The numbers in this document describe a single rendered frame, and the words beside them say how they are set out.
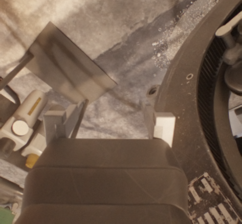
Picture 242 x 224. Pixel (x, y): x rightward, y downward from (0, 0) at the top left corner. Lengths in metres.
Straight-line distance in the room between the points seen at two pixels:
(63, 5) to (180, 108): 0.67
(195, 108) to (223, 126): 0.06
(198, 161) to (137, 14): 0.65
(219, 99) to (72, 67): 0.73
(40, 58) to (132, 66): 0.45
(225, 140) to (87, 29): 0.68
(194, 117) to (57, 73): 0.81
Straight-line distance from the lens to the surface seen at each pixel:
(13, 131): 0.61
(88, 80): 0.93
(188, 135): 0.23
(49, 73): 0.98
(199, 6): 0.79
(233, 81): 0.32
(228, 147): 0.27
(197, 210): 0.19
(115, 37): 0.80
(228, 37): 0.33
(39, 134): 0.65
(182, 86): 0.29
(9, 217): 3.22
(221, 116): 0.30
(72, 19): 0.82
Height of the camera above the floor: 0.74
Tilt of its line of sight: 48 degrees down
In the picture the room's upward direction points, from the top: 171 degrees counter-clockwise
